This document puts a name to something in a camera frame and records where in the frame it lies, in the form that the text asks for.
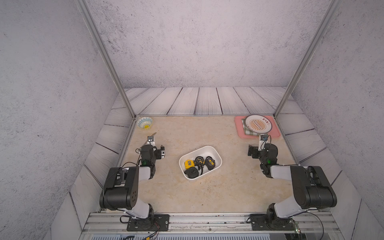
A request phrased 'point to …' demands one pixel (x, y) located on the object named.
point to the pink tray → (240, 132)
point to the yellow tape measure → (189, 163)
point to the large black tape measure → (192, 172)
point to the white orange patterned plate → (258, 123)
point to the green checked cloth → (247, 131)
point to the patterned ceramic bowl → (144, 122)
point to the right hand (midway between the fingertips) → (259, 144)
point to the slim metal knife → (153, 134)
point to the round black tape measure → (199, 161)
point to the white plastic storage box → (203, 152)
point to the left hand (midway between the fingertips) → (156, 145)
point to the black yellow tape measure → (210, 163)
